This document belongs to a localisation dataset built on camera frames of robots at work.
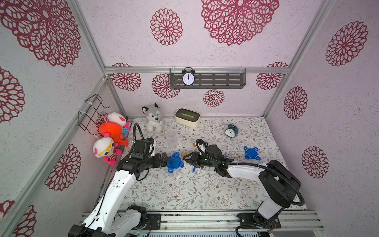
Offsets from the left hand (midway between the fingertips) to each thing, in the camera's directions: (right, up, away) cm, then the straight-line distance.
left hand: (161, 160), depth 79 cm
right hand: (+11, +1, +2) cm, 12 cm away
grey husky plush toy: (-8, +23, +22) cm, 32 cm away
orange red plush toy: (-30, +16, +11) cm, 36 cm away
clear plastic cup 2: (+8, -11, +11) cm, 17 cm away
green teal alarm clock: (+46, +15, +26) cm, 55 cm away
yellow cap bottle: (+13, +3, +4) cm, 14 cm away
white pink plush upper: (-31, +24, +16) cm, 42 cm away
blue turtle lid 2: (+58, +1, +21) cm, 61 cm away
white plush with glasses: (-30, +7, +1) cm, 31 cm away
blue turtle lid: (+6, -2, +4) cm, 8 cm away
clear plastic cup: (+2, +9, +27) cm, 29 cm away
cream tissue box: (+14, +26, +35) cm, 45 cm away
